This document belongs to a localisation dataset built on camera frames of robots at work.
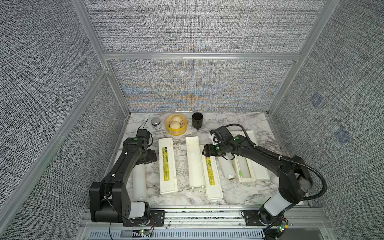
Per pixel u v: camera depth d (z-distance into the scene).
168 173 0.80
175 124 1.03
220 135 0.68
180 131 1.04
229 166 0.86
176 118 1.09
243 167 0.84
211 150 0.75
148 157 0.75
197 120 1.06
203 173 0.85
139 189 0.79
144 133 0.72
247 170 0.83
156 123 1.06
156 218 0.74
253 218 0.72
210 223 0.73
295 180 0.44
